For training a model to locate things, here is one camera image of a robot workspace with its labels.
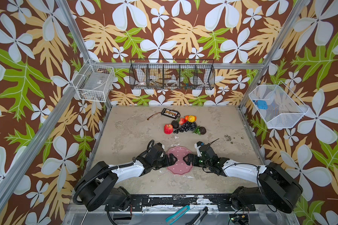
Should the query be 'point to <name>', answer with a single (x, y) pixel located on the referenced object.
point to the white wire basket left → (93, 82)
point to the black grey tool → (196, 220)
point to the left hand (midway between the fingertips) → (173, 159)
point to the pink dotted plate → (180, 166)
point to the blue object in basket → (262, 104)
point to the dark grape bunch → (187, 126)
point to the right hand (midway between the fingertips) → (186, 159)
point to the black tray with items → (170, 113)
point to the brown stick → (148, 118)
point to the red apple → (168, 129)
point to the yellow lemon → (191, 118)
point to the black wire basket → (172, 74)
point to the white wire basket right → (284, 108)
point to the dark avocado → (175, 123)
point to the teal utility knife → (169, 220)
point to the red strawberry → (182, 121)
